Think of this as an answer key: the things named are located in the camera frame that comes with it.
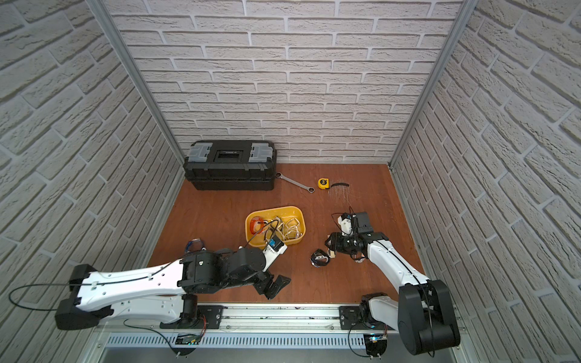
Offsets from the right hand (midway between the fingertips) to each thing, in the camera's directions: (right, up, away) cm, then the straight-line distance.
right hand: (334, 243), depth 87 cm
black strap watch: (-6, -6, -1) cm, 8 cm away
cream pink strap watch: (-1, -4, 0) cm, 4 cm away
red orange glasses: (-34, +6, +8) cm, 36 cm away
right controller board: (+10, -28, -17) cm, 34 cm away
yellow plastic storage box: (-24, +9, +10) cm, 27 cm away
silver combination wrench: (-24, +28, +27) cm, 46 cm away
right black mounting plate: (+4, -22, -13) cm, 26 cm away
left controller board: (-51, -27, -15) cm, 59 cm away
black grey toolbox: (-44, +32, +9) cm, 55 cm away
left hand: (-18, -2, -21) cm, 28 cm away
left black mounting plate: (-45, -22, -12) cm, 51 cm away
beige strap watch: (-16, +8, +8) cm, 19 cm away
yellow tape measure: (-2, +24, +23) cm, 33 cm away
